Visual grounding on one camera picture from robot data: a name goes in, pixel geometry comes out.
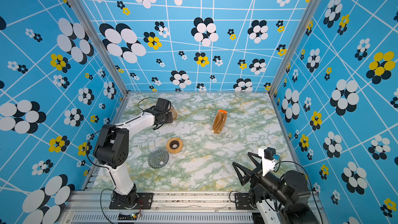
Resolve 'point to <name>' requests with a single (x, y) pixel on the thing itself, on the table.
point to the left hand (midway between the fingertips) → (170, 117)
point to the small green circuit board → (132, 216)
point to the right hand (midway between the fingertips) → (243, 159)
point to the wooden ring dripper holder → (174, 145)
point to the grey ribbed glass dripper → (158, 158)
